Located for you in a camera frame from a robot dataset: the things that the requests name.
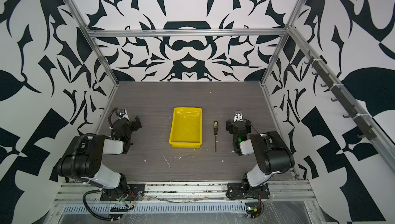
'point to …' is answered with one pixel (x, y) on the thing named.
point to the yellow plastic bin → (186, 128)
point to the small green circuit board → (253, 209)
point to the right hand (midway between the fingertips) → (240, 118)
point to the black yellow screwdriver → (215, 127)
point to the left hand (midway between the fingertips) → (128, 116)
